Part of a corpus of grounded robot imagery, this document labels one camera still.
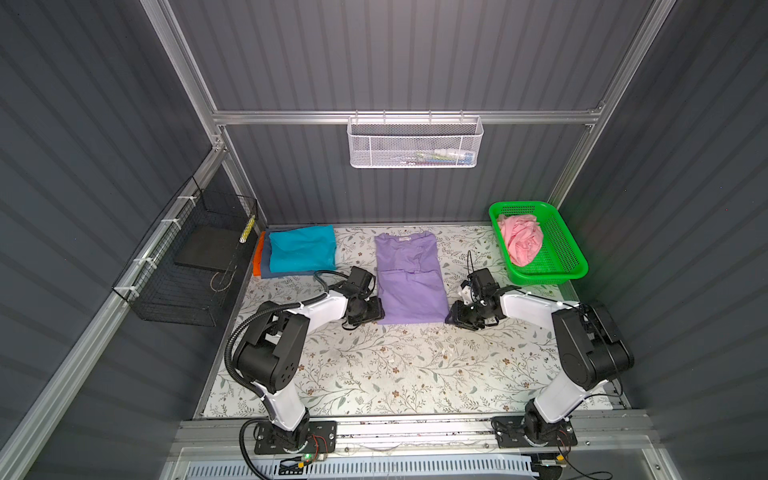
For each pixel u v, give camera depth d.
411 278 1.02
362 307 0.82
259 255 1.08
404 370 0.85
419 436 0.75
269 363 0.47
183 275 0.72
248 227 0.82
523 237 1.08
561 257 1.06
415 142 1.12
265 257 1.02
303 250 1.08
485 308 0.71
